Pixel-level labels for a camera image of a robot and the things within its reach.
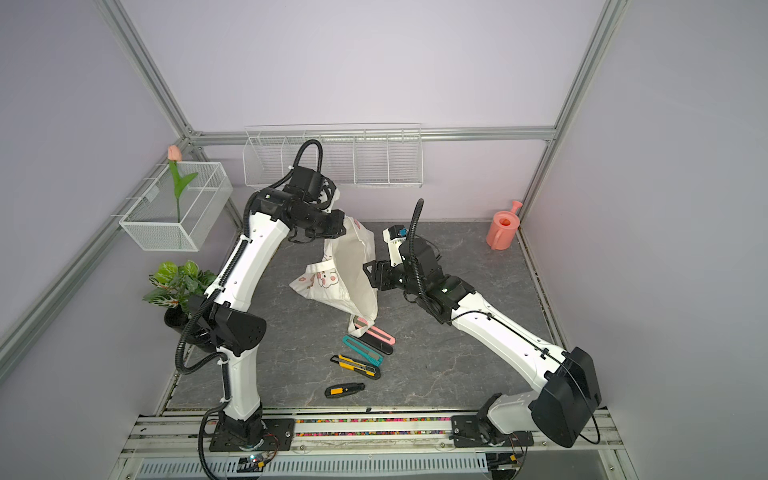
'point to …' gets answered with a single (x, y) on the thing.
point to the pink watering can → (503, 227)
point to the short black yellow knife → (343, 389)
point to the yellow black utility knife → (356, 366)
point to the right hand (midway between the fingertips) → (371, 264)
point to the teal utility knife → (364, 351)
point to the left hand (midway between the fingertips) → (347, 231)
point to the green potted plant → (173, 285)
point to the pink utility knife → (373, 331)
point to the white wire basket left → (151, 221)
